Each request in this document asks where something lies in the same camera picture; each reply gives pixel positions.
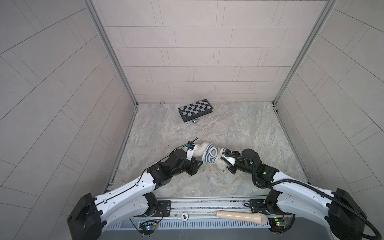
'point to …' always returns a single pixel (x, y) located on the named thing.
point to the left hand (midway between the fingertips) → (202, 161)
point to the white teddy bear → (201, 149)
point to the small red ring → (162, 101)
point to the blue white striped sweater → (209, 155)
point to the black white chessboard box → (195, 110)
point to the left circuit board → (147, 227)
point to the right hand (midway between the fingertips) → (220, 158)
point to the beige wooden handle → (259, 218)
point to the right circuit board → (277, 224)
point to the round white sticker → (184, 216)
